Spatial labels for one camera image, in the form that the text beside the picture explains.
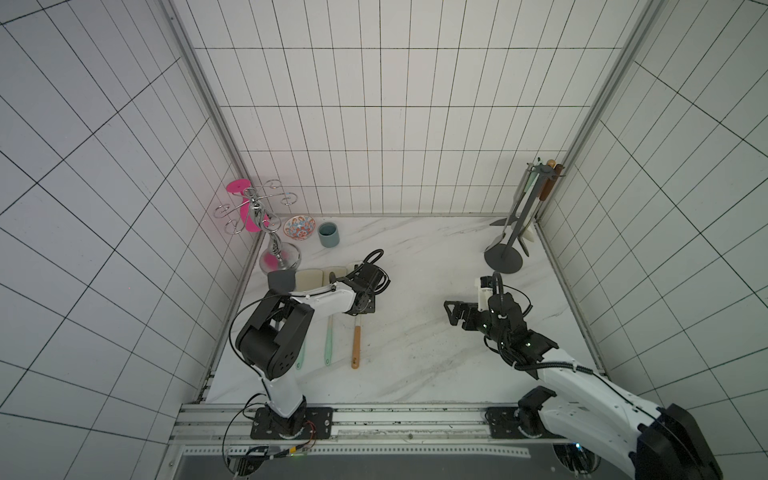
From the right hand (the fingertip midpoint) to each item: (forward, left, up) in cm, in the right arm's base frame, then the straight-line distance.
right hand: (457, 298), depth 84 cm
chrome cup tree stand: (+17, +62, -7) cm, 64 cm away
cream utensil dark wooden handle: (+24, -24, +23) cm, 41 cm away
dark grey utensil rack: (+23, -21, -11) cm, 33 cm away
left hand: (+1, +30, -10) cm, 32 cm away
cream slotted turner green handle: (-11, +37, -10) cm, 40 cm away
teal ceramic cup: (+26, +43, -4) cm, 51 cm away
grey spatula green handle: (+7, +56, -7) cm, 57 cm away
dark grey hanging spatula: (+26, -19, +7) cm, 33 cm away
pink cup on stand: (+25, +66, +18) cm, 73 cm away
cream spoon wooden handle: (-11, +29, -10) cm, 33 cm away
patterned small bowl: (+32, +57, -7) cm, 66 cm away
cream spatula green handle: (-26, +33, +25) cm, 49 cm away
